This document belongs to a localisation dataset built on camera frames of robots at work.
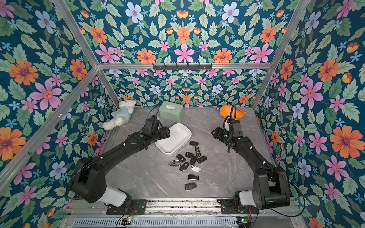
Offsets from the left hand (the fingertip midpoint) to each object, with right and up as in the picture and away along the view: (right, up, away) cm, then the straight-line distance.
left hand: (168, 130), depth 88 cm
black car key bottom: (+14, -32, -8) cm, 35 cm away
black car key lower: (+16, -28, -5) cm, 32 cm away
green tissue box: (-1, +12, +19) cm, 23 cm away
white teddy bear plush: (-38, +10, +17) cm, 42 cm away
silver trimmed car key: (+4, -21, +1) cm, 21 cm away
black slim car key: (+19, -16, +5) cm, 25 cm away
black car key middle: (+13, -16, +4) cm, 21 cm away
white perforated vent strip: (-3, -46, -18) cm, 49 cm away
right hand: (+30, -2, 0) cm, 30 cm away
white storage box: (+6, -6, +15) cm, 17 cm away
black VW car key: (+10, -23, 0) cm, 25 cm away
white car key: (+17, -24, -1) cm, 29 cm away
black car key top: (+16, -10, +8) cm, 20 cm away
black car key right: (+21, -19, +3) cm, 28 cm away
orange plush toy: (+41, +14, +22) cm, 49 cm away
